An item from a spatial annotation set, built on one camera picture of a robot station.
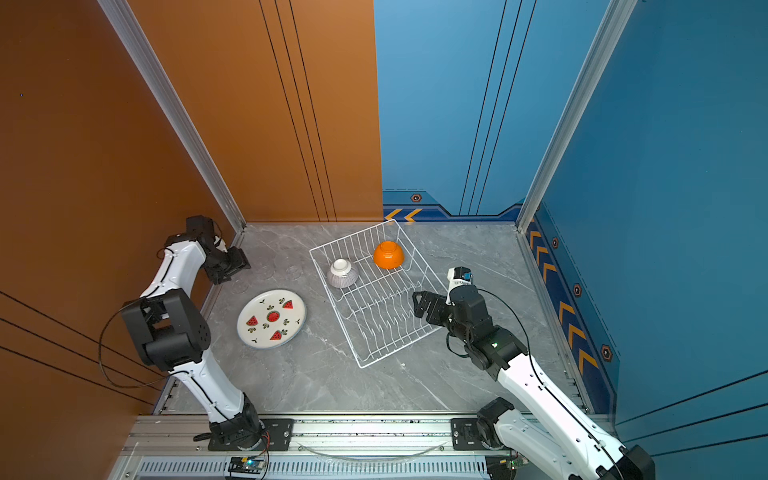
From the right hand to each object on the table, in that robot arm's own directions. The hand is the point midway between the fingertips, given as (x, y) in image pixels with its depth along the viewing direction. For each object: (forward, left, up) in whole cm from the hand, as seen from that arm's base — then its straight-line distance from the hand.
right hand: (423, 299), depth 76 cm
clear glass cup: (+21, +53, -16) cm, 59 cm away
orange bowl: (+26, +10, -13) cm, 30 cm away
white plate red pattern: (+3, +46, -16) cm, 49 cm away
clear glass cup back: (+21, +43, -15) cm, 50 cm away
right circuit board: (-33, -18, -22) cm, 44 cm away
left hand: (+16, +56, -6) cm, 58 cm away
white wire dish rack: (+18, +16, -16) cm, 29 cm away
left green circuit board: (-33, +43, -20) cm, 58 cm away
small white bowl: (+17, +25, -12) cm, 33 cm away
